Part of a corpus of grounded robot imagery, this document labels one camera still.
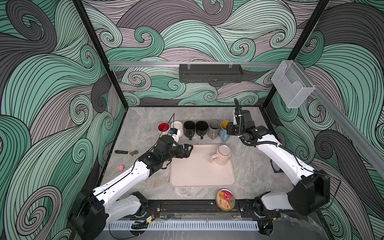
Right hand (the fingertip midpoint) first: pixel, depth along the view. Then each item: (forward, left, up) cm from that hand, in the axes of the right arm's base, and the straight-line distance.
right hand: (229, 126), depth 83 cm
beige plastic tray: (-15, +12, -19) cm, 27 cm away
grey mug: (+6, +7, -11) cm, 14 cm away
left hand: (-11, +24, -3) cm, 26 cm away
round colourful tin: (-34, +4, -15) cm, 38 cm away
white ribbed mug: (+10, +30, -14) cm, 35 cm away
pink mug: (-14, +4, -11) cm, 18 cm away
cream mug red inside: (+9, +41, -15) cm, 44 cm away
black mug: (+8, +23, -15) cm, 29 cm away
